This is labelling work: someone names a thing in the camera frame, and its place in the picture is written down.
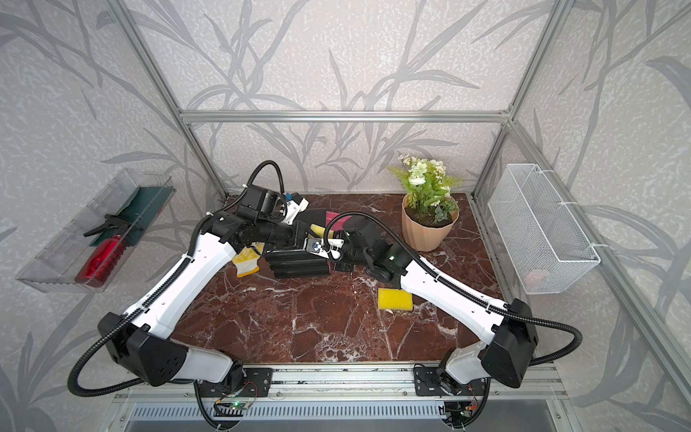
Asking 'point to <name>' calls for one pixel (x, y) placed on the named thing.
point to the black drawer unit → (298, 263)
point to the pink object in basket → (533, 277)
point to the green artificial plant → (427, 186)
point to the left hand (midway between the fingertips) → (318, 241)
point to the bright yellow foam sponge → (394, 299)
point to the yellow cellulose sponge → (319, 230)
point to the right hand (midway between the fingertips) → (325, 240)
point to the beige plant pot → (425, 229)
